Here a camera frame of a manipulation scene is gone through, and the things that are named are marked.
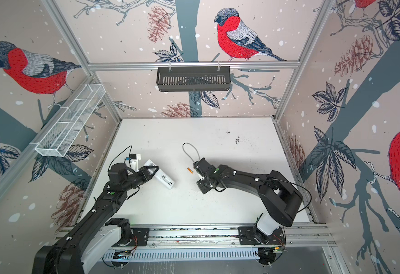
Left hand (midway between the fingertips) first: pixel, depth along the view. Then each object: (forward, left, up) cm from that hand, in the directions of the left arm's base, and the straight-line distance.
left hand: (156, 168), depth 80 cm
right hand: (-4, -22, -12) cm, 25 cm away
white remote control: (-2, -1, -3) cm, 4 cm away
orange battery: (+6, -15, -14) cm, 21 cm away
